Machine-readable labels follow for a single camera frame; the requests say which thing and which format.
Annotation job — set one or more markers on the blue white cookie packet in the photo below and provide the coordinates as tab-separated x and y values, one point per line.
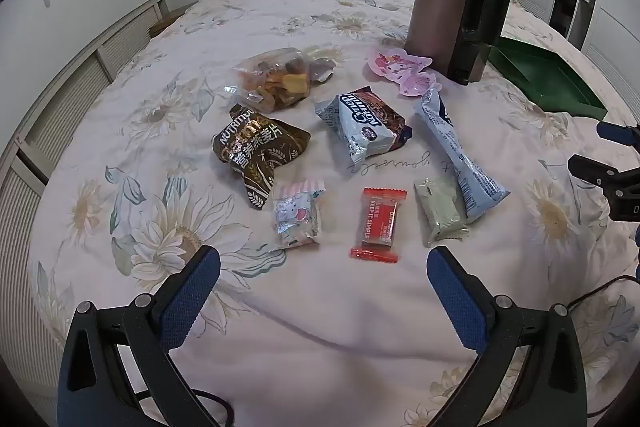
360	122

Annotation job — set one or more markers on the pink cartoon character packet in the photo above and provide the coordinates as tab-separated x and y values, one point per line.
400	67

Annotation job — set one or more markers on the floral bed blanket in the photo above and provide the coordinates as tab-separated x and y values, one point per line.
325	307

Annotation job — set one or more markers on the clear bag of dried fruit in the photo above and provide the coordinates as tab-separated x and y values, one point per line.
280	82

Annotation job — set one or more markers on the wooden nightstand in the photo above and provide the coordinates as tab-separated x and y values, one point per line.
167	19

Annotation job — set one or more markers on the small pale green packet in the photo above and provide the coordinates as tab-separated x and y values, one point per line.
440	212

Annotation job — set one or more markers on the red candy packet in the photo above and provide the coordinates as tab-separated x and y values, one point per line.
377	224

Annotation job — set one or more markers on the brown black countertop appliance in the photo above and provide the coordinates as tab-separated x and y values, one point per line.
440	7

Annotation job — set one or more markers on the brown oatmeal packet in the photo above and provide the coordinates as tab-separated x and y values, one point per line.
255	147

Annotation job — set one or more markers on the white slatted radiator cover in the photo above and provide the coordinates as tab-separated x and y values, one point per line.
75	82

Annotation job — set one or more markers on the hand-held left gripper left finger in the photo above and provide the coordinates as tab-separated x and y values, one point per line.
192	292

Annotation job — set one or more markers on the green tray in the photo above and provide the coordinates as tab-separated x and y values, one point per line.
540	67

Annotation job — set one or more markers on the small pink striped cartoon packet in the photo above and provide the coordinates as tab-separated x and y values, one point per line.
297	217

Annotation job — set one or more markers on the long pale blue packet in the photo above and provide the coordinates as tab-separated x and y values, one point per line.
457	152

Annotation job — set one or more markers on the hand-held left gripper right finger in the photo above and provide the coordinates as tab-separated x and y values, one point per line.
457	302

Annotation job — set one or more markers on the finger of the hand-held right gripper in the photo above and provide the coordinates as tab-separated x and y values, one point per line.
597	172
620	133

